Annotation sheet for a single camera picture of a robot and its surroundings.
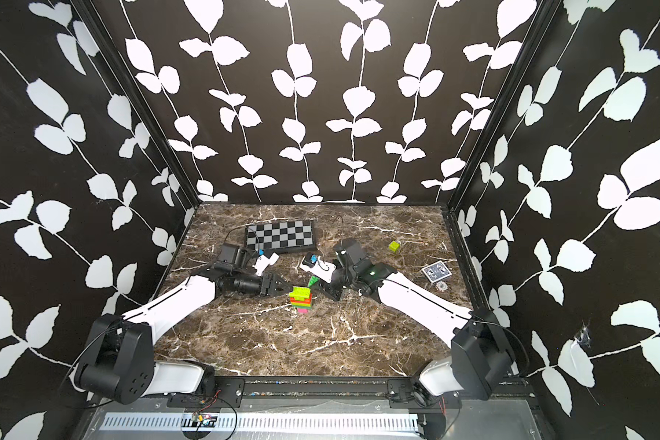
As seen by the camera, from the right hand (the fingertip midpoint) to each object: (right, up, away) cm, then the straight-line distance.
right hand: (313, 277), depth 79 cm
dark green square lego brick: (0, -1, -2) cm, 2 cm away
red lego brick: (-2, -8, +3) cm, 9 cm away
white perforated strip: (+3, -36, -9) cm, 37 cm away
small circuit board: (-30, -37, -7) cm, 48 cm away
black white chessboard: (-16, +11, +28) cm, 34 cm away
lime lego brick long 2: (-2, -10, +6) cm, 11 cm away
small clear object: (+44, -6, +16) cm, 47 cm away
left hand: (-8, -3, +2) cm, 9 cm away
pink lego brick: (-4, -13, +9) cm, 16 cm away
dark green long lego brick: (-4, -11, +6) cm, 13 cm away
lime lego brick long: (-4, -6, +3) cm, 8 cm away
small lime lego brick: (+30, +7, +28) cm, 41 cm away
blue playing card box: (+43, -1, +19) cm, 48 cm away
